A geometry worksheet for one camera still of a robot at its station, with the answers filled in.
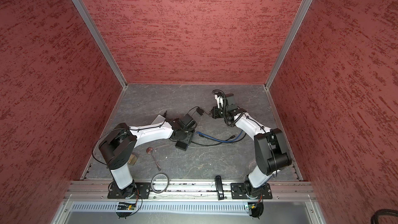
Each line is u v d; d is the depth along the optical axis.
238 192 0.74
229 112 0.70
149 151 0.87
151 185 0.76
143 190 0.75
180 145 0.85
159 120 0.98
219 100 0.85
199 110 1.03
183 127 0.71
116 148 0.47
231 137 0.93
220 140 0.92
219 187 0.73
